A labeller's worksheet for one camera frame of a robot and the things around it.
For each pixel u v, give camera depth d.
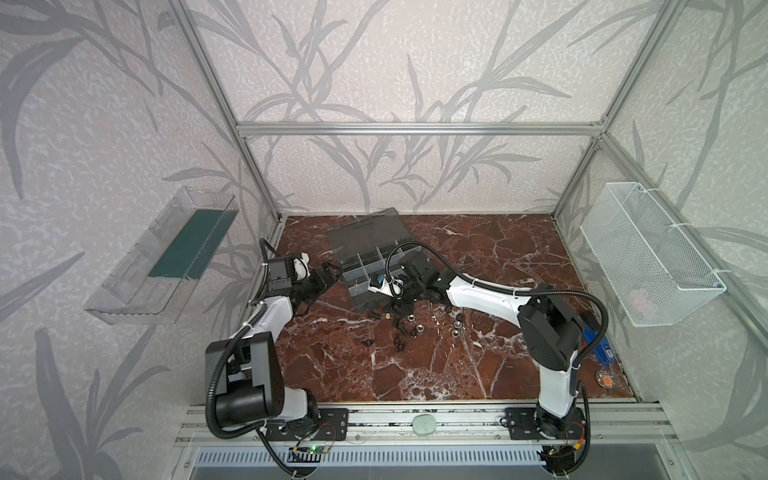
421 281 0.69
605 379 0.81
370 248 1.07
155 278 0.65
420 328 0.89
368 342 0.87
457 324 0.91
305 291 0.77
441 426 0.75
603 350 0.83
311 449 0.71
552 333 0.49
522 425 0.73
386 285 0.75
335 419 0.74
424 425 0.72
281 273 0.70
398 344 0.87
